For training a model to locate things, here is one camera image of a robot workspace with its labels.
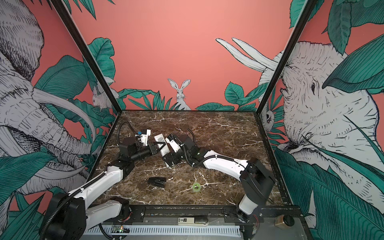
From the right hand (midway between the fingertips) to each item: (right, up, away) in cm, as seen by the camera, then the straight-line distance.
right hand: (165, 153), depth 78 cm
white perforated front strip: (+3, -35, -8) cm, 36 cm away
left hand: (0, +6, 0) cm, 6 cm away
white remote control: (0, +2, +1) cm, 2 cm away
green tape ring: (+18, -20, +4) cm, 27 cm away
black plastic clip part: (-6, -17, +6) cm, 19 cm away
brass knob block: (+56, -28, -13) cm, 64 cm away
